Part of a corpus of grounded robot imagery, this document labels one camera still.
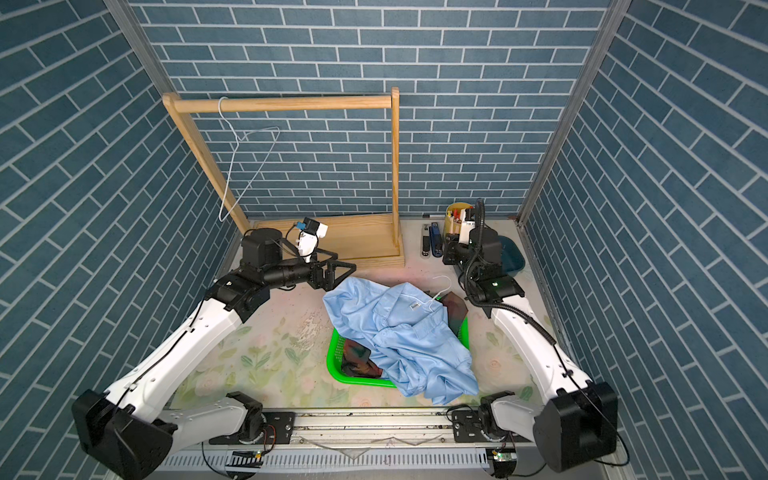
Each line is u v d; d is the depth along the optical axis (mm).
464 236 680
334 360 772
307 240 625
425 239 1085
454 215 1046
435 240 1111
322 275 629
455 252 705
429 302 826
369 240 1113
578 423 387
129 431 364
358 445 726
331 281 619
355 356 754
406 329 755
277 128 932
